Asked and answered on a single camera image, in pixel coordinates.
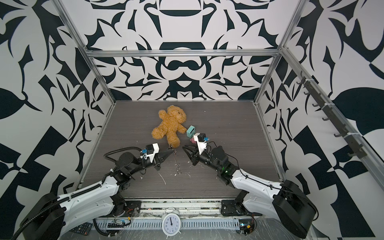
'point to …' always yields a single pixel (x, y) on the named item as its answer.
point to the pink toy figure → (193, 140)
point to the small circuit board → (119, 223)
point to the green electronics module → (246, 226)
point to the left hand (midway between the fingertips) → (172, 147)
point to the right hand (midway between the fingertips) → (184, 147)
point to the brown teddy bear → (171, 125)
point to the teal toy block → (191, 131)
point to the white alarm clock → (171, 222)
